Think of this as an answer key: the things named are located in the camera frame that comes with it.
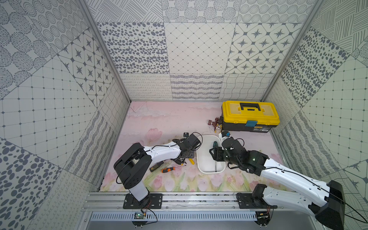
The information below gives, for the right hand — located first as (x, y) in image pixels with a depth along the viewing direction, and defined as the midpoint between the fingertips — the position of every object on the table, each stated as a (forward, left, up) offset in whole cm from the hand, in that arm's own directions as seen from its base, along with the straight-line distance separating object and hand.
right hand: (213, 152), depth 76 cm
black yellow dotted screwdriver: (-5, +35, -13) cm, 38 cm away
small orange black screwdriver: (-5, +26, -13) cm, 30 cm away
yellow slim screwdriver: (0, +12, -14) cm, 18 cm away
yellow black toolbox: (+23, -26, +3) cm, 35 cm away
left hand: (+6, +13, -11) cm, 18 cm away
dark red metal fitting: (+29, -5, -13) cm, 32 cm away
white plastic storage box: (0, +3, -15) cm, 16 cm away
